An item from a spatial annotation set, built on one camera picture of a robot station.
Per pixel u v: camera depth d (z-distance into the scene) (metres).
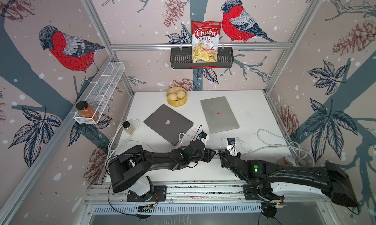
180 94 1.11
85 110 0.61
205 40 0.85
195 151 0.63
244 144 0.93
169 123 1.01
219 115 1.07
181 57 0.95
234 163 0.56
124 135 0.97
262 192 0.65
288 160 0.76
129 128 0.91
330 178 0.44
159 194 0.73
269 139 0.93
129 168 0.43
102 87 0.81
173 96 1.10
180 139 0.92
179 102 1.10
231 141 0.68
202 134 0.75
